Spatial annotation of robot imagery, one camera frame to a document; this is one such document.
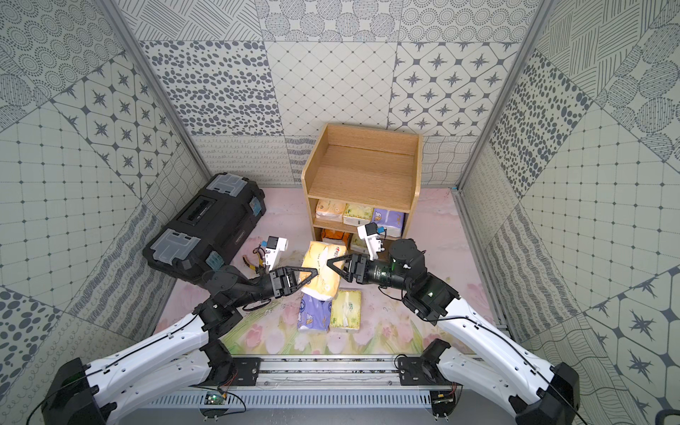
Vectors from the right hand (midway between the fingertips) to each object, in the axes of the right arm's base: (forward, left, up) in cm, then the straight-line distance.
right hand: (333, 267), depth 65 cm
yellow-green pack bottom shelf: (+21, -6, -22) cm, 31 cm away
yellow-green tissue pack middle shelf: (+22, -6, -5) cm, 23 cm away
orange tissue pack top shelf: (-5, +1, +2) cm, 6 cm away
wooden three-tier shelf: (+29, -5, +4) cm, 30 cm away
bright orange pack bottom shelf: (+23, +1, -19) cm, 29 cm away
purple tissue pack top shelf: (-3, +8, -24) cm, 26 cm away
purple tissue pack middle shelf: (+18, -17, -4) cm, 25 cm away
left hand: (-3, +4, +4) cm, 6 cm away
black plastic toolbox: (+18, +43, -11) cm, 48 cm away
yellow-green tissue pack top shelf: (-2, -3, -23) cm, 24 cm away
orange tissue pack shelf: (+25, +2, -6) cm, 25 cm away
